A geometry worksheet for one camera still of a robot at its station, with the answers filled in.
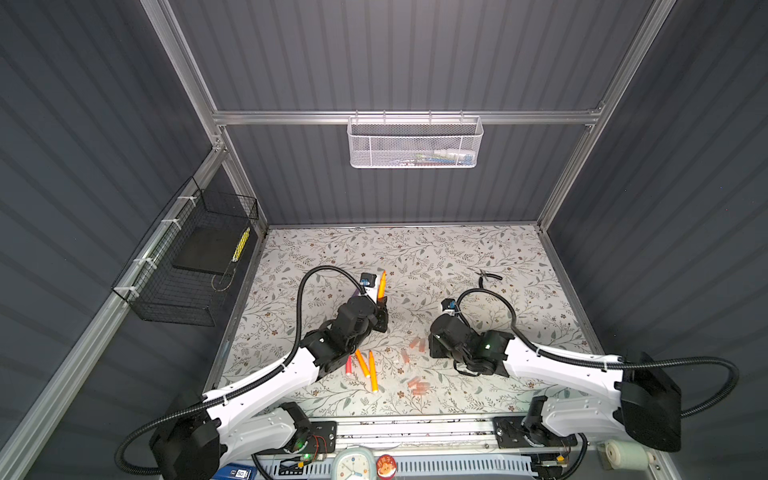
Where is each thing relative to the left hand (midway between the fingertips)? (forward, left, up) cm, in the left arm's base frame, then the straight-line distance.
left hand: (385, 298), depth 78 cm
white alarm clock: (-34, +9, -16) cm, 39 cm away
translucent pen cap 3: (-18, -8, -18) cm, 27 cm away
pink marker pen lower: (-11, +11, -18) cm, 24 cm away
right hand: (-8, -13, -11) cm, 18 cm away
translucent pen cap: (-5, -10, -18) cm, 21 cm away
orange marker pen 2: (-10, +7, -18) cm, 22 cm away
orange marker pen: (+1, +1, +4) cm, 5 cm away
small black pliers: (+18, -37, -17) cm, 44 cm away
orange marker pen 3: (-13, +4, -18) cm, 23 cm away
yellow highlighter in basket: (+13, +38, +9) cm, 41 cm away
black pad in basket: (+11, +45, +10) cm, 47 cm away
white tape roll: (-37, -51, -9) cm, 64 cm away
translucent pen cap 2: (-9, -5, -18) cm, 21 cm away
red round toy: (-35, +1, -18) cm, 39 cm away
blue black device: (-34, +36, -16) cm, 52 cm away
